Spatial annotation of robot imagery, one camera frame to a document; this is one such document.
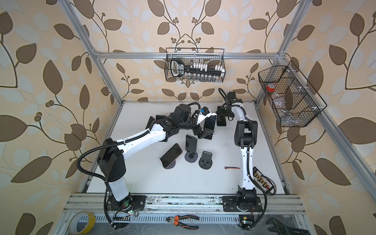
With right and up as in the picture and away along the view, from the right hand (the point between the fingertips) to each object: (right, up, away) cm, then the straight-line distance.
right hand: (223, 113), depth 111 cm
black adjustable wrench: (+20, -55, -44) cm, 73 cm away
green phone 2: (-24, -17, -32) cm, 43 cm away
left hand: (-15, -4, -35) cm, 38 cm away
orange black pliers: (-31, -52, -41) cm, 73 cm away
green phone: (-1, -5, +4) cm, 7 cm away
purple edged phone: (-49, -4, -20) cm, 53 cm away
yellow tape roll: (-79, -53, -44) cm, 105 cm away
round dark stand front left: (-36, -30, -29) cm, 55 cm away
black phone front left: (-36, -24, -28) cm, 51 cm away
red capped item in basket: (+24, +15, -24) cm, 37 cm away
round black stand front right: (-16, -28, -28) cm, 43 cm away
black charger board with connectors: (+17, -39, -30) cm, 52 cm away
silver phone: (-12, -7, -17) cm, 22 cm away
